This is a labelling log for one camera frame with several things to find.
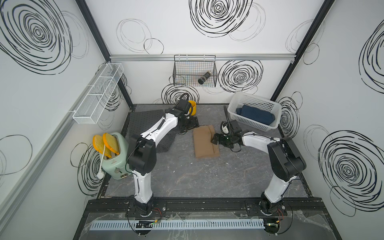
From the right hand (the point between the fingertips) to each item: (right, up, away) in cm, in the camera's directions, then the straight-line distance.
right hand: (216, 142), depth 94 cm
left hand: (-14, +10, -4) cm, 18 cm away
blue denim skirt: (+31, +19, +11) cm, 38 cm away
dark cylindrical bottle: (-9, +40, -3) cm, 41 cm away
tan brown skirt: (-8, -3, -1) cm, 9 cm away
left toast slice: (-61, +3, -22) cm, 65 cm away
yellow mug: (-15, +25, +14) cm, 32 cm away
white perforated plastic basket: (+22, +31, +25) cm, 45 cm away
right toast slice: (-58, +3, -17) cm, 61 cm away
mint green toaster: (-51, -8, -22) cm, 56 cm away
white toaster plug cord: (-61, -12, -22) cm, 65 cm away
